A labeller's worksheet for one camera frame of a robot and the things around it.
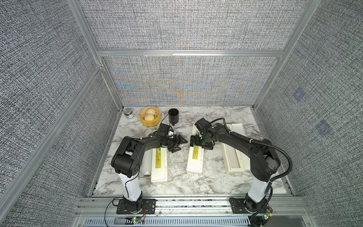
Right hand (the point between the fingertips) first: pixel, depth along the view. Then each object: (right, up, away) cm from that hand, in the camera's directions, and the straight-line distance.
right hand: (195, 142), depth 88 cm
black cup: (-14, +17, +15) cm, 27 cm away
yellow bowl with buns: (-32, +17, +18) cm, 41 cm away
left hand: (-5, -1, +3) cm, 6 cm away
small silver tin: (-49, +19, +21) cm, 57 cm away
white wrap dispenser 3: (-21, -12, -8) cm, 26 cm away
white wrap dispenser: (+23, -9, -8) cm, 25 cm away
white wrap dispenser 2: (-1, -7, -6) cm, 9 cm away
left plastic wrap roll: (-29, -12, -3) cm, 32 cm away
